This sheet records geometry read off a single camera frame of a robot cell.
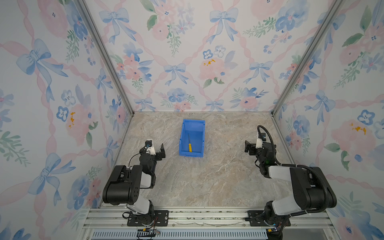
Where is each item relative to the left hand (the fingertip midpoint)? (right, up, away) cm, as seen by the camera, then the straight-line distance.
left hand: (155, 143), depth 90 cm
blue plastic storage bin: (+24, +8, +19) cm, 32 cm away
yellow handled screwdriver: (+21, -2, +10) cm, 23 cm away
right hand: (+61, +2, +3) cm, 61 cm away
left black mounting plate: (+4, -35, -17) cm, 39 cm away
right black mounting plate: (+55, -37, -17) cm, 68 cm away
